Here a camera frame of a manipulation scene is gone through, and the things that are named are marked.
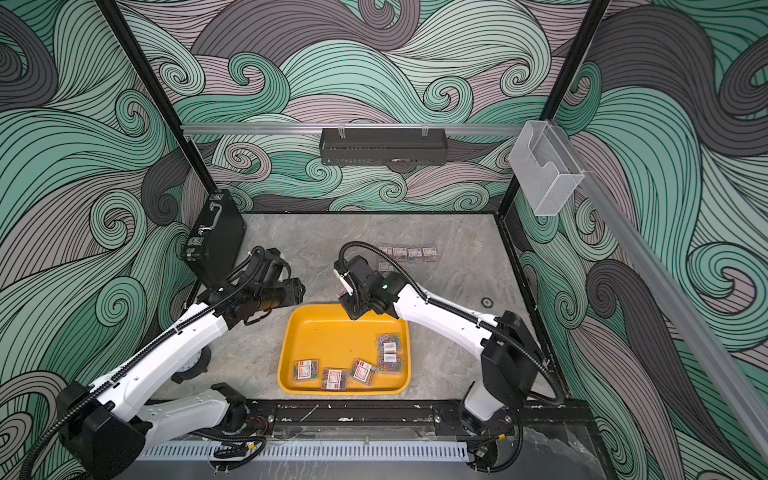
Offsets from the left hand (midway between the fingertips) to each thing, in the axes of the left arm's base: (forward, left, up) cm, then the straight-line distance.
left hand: (295, 287), depth 78 cm
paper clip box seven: (-19, -11, -15) cm, 27 cm away
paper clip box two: (+23, -41, -16) cm, 50 cm away
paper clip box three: (+24, -30, -16) cm, 42 cm away
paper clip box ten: (-14, -26, -16) cm, 33 cm away
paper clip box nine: (-9, -25, -15) cm, 31 cm away
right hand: (-2, -14, -4) cm, 15 cm away
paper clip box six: (-17, -3, -16) cm, 23 cm away
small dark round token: (+5, -58, -18) cm, 61 cm away
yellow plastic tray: (-11, -7, -18) cm, 22 cm away
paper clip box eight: (-17, -19, -15) cm, 29 cm away
